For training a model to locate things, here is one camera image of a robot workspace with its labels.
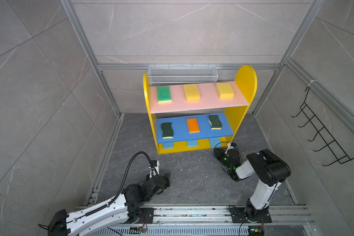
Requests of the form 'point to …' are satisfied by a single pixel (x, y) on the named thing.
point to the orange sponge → (193, 125)
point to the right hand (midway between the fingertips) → (215, 148)
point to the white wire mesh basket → (165, 75)
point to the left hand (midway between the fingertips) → (167, 172)
